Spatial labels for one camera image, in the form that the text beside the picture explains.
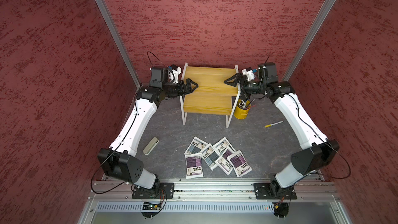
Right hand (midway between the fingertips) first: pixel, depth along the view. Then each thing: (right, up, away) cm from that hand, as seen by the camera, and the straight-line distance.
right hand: (226, 90), depth 72 cm
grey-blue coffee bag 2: (-7, -36, +13) cm, 39 cm away
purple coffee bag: (+8, -39, +10) cm, 41 cm away
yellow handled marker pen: (+31, -22, +26) cm, 46 cm away
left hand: (-17, 0, +2) cm, 17 cm away
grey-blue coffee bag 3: (0, -31, +16) cm, 35 cm away
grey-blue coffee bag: (-15, -32, +16) cm, 39 cm away
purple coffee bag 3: (-1, -39, +9) cm, 40 cm away
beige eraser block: (-41, -31, +14) cm, 53 cm away
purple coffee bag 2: (-16, -40, +8) cm, 44 cm away
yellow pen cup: (+13, -10, +23) cm, 29 cm away
